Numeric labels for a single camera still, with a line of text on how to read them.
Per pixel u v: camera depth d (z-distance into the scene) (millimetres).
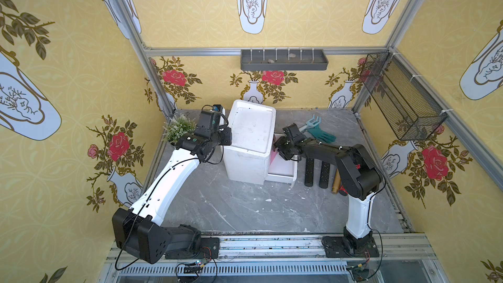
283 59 923
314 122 1147
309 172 915
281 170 927
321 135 1071
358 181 520
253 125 834
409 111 654
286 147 862
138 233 384
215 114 587
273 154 953
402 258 746
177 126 873
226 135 689
